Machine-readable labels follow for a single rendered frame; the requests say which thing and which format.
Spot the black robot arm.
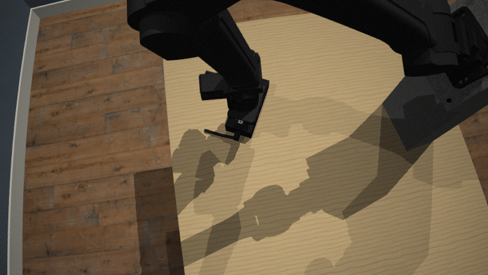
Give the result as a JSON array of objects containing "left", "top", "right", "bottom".
[{"left": 127, "top": 0, "right": 488, "bottom": 112}]

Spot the black power strip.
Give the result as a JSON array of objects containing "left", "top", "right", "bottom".
[{"left": 204, "top": 79, "right": 270, "bottom": 141}]

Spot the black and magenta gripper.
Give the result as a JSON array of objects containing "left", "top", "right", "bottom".
[{"left": 227, "top": 85, "right": 265, "bottom": 126}]

